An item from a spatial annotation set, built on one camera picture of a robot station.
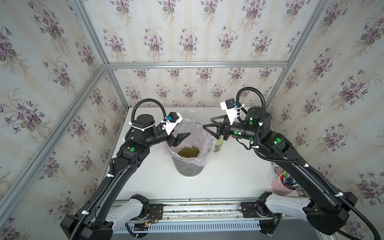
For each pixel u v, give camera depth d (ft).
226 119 1.71
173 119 1.71
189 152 2.98
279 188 2.42
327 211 1.24
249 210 2.40
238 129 1.71
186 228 2.51
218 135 1.74
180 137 1.85
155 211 2.38
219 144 2.88
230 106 1.70
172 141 1.87
